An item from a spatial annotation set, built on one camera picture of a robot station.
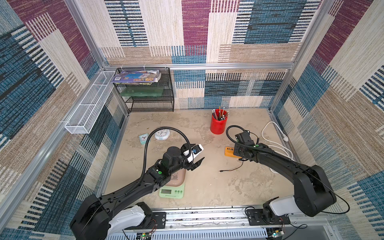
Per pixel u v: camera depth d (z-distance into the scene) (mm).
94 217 398
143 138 1021
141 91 948
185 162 652
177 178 833
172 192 811
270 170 574
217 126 1030
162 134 1022
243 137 703
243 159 777
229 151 959
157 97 1157
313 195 428
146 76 831
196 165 698
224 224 730
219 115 1021
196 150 627
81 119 708
